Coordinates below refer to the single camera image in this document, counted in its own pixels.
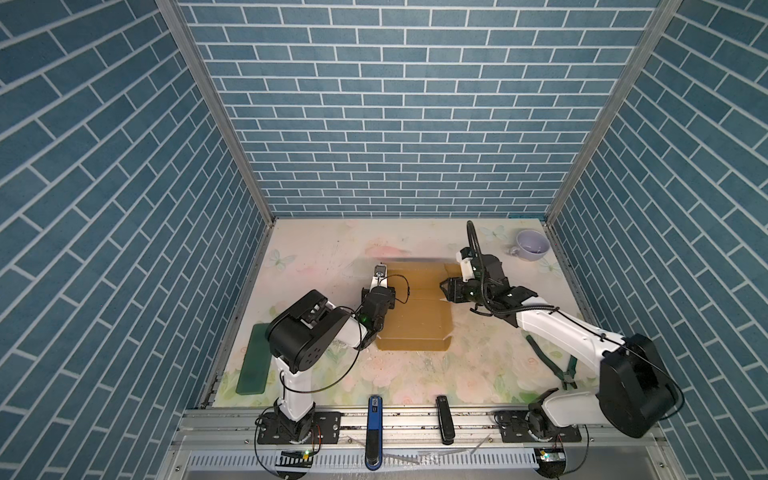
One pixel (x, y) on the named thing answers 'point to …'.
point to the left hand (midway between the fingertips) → (384, 280)
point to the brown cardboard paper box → (420, 320)
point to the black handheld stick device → (445, 420)
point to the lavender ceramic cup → (530, 245)
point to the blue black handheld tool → (374, 454)
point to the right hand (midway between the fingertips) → (445, 280)
